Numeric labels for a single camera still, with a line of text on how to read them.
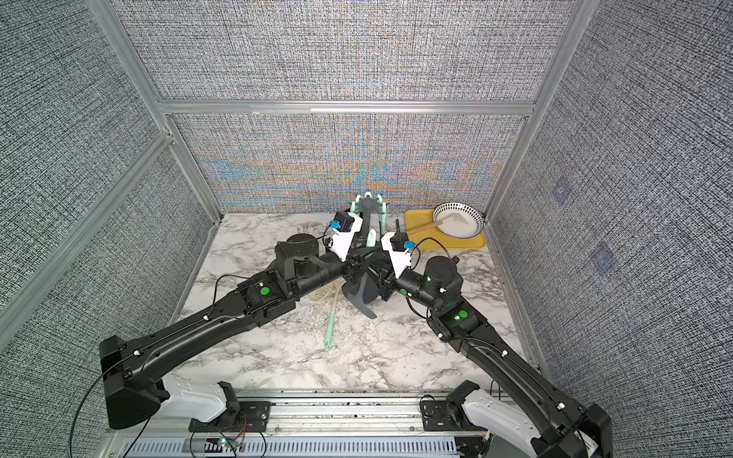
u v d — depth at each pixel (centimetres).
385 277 58
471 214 117
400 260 56
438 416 73
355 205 68
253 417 73
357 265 54
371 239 59
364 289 69
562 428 39
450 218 114
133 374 39
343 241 53
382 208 69
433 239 47
